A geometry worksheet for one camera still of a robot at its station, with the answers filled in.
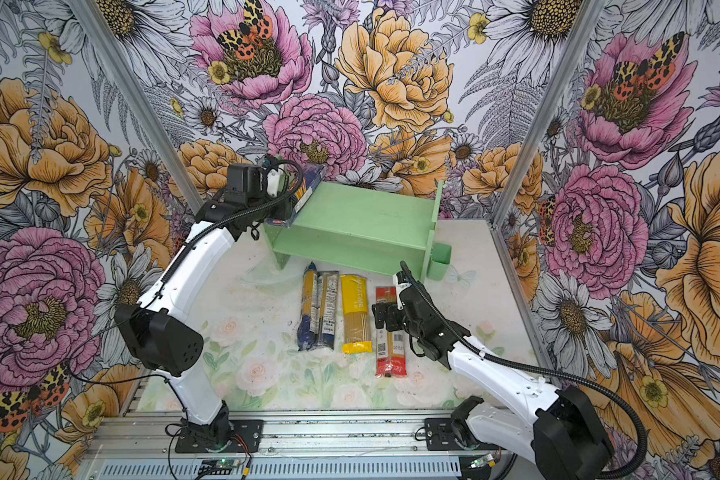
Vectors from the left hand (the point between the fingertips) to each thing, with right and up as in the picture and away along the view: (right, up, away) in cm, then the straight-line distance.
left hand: (285, 206), depth 83 cm
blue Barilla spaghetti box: (+6, +10, +8) cm, 14 cm away
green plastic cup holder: (+45, -16, +14) cm, 50 cm away
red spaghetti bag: (+29, -41, +2) cm, 51 cm away
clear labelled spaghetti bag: (+11, -30, +11) cm, 34 cm away
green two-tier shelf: (+26, -5, 0) cm, 27 cm away
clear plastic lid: (-12, -21, +23) cm, 33 cm away
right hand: (+28, -30, 0) cm, 41 cm away
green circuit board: (-12, -62, -12) cm, 64 cm away
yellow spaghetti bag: (+18, -28, +14) cm, 36 cm away
